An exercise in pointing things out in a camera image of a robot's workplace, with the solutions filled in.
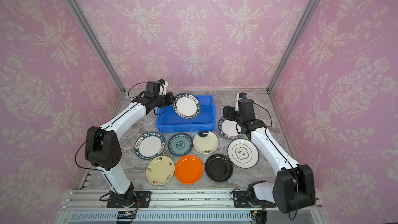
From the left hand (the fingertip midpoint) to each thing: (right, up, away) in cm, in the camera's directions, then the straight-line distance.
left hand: (176, 98), depth 89 cm
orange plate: (+8, -39, -7) cm, 40 cm away
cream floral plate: (-8, -39, -6) cm, 41 cm away
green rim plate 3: (+32, -20, +10) cm, 39 cm away
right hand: (+31, -6, -5) cm, 32 cm away
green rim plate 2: (-17, -29, +3) cm, 33 cm away
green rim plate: (+6, -5, +4) cm, 9 cm away
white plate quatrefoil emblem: (+39, -32, 0) cm, 50 cm away
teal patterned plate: (+2, -28, +3) cm, 28 cm away
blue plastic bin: (-9, -15, +17) cm, 24 cm away
